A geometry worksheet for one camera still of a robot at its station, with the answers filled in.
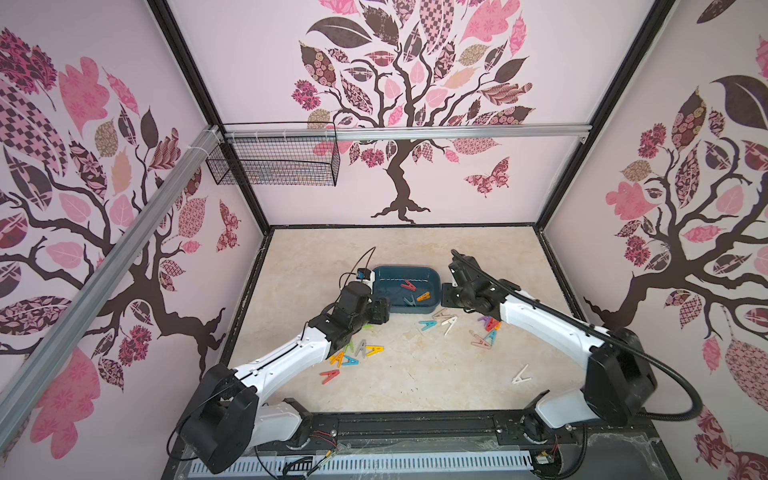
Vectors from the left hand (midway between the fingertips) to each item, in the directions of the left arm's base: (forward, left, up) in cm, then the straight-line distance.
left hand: (382, 306), depth 85 cm
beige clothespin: (+3, -19, -11) cm, 22 cm away
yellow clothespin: (+9, -14, -9) cm, 19 cm away
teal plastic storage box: (+17, -1, -13) cm, 22 cm away
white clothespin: (0, -21, -10) cm, 24 cm away
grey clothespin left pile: (-8, +6, -11) cm, 15 cm away
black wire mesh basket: (+43, +27, +23) cm, 56 cm away
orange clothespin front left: (-11, +13, -10) cm, 20 cm away
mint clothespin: (-1, -14, -11) cm, 18 cm away
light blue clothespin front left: (-12, +9, -11) cm, 19 cm away
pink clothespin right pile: (-7, -30, -10) cm, 33 cm away
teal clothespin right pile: (-5, -34, -11) cm, 36 cm away
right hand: (+4, -18, +1) cm, 18 cm away
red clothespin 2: (+13, -9, -9) cm, 19 cm away
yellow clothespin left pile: (-9, +2, -11) cm, 14 cm away
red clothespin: (-16, +15, -11) cm, 25 cm away
